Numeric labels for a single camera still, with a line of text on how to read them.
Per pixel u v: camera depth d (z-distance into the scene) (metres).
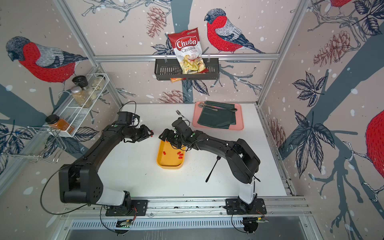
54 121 0.59
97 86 0.83
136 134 0.73
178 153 0.93
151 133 0.83
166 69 0.95
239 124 1.07
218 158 0.92
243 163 0.48
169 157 0.90
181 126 0.67
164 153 0.93
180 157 0.92
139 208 0.73
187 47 0.82
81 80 0.74
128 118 0.70
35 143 0.57
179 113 1.15
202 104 1.22
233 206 0.73
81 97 0.72
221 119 1.11
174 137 0.74
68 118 0.78
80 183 0.42
